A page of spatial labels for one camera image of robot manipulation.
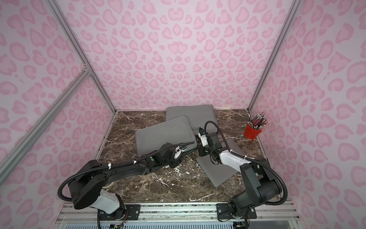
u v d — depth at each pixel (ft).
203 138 2.74
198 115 3.69
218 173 2.82
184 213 2.45
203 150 2.67
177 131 3.32
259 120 3.05
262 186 1.43
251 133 3.28
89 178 1.60
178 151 2.36
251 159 1.59
